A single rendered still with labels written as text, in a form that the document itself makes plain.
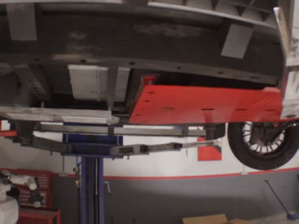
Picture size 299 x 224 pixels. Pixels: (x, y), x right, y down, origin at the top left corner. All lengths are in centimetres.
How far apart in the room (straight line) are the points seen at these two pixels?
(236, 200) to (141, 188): 226
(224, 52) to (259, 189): 567
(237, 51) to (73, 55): 55
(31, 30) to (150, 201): 485
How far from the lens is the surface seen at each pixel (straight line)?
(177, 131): 219
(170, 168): 542
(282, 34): 43
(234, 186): 601
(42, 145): 213
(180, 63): 81
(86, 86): 137
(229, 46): 88
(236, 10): 59
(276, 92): 117
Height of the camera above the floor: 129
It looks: 14 degrees up
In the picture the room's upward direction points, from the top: straight up
